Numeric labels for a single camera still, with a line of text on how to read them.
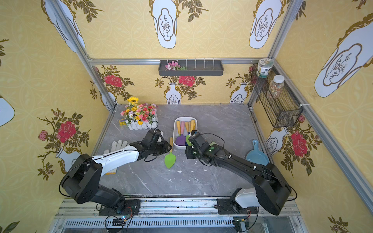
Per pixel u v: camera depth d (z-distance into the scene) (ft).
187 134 3.34
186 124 3.41
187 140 3.11
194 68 3.03
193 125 3.35
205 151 2.05
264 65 2.76
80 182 1.44
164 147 2.56
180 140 3.21
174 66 2.88
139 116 3.10
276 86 2.36
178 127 3.30
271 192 1.35
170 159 2.95
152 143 2.29
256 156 3.00
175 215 2.36
